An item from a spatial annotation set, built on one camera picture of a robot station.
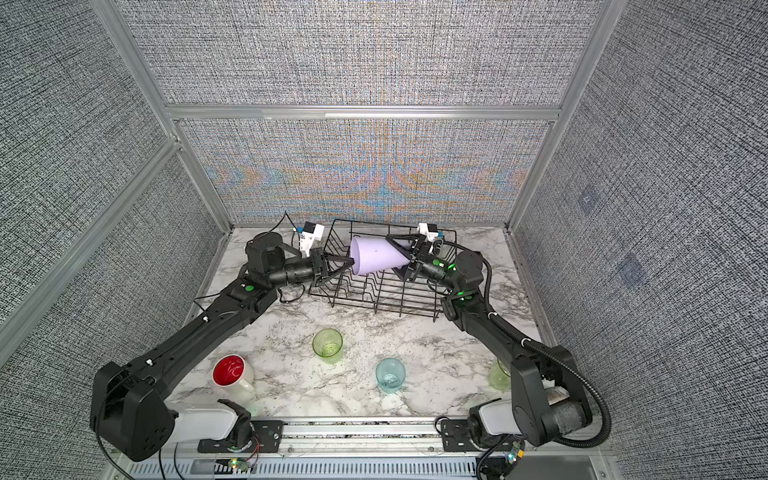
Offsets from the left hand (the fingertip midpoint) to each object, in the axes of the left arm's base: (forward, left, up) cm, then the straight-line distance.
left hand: (353, 264), depth 69 cm
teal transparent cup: (-15, -8, -31) cm, 36 cm away
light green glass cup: (-19, -37, -28) cm, 50 cm away
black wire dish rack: (+12, -9, -30) cm, 34 cm away
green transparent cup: (-6, +10, -30) cm, 32 cm away
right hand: (+2, -7, +3) cm, 8 cm away
